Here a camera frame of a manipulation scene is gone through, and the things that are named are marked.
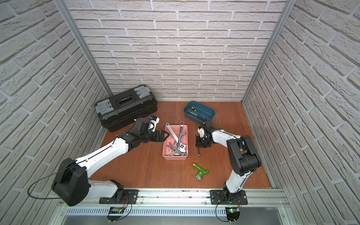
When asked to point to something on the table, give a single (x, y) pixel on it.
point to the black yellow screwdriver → (193, 108)
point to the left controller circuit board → (115, 210)
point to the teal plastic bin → (198, 112)
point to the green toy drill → (199, 176)
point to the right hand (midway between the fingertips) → (199, 144)
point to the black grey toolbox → (122, 110)
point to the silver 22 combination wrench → (181, 124)
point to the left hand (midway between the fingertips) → (166, 132)
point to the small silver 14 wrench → (198, 154)
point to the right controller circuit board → (232, 213)
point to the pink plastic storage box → (171, 138)
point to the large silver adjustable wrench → (181, 146)
